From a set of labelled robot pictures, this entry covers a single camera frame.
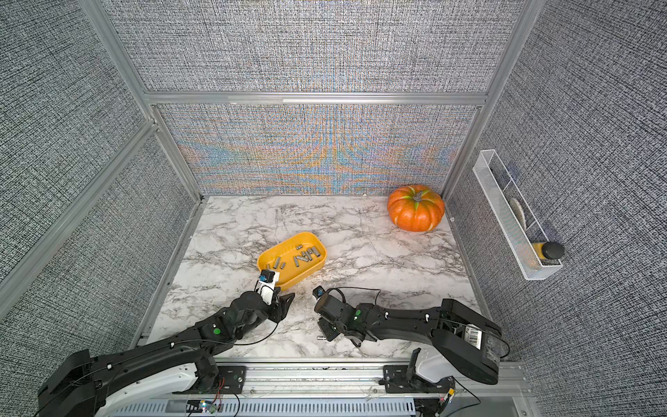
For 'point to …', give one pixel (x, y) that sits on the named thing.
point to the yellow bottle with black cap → (549, 249)
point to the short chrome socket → (299, 247)
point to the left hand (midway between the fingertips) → (292, 291)
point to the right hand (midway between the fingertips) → (323, 315)
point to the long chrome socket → (315, 251)
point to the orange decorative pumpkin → (415, 208)
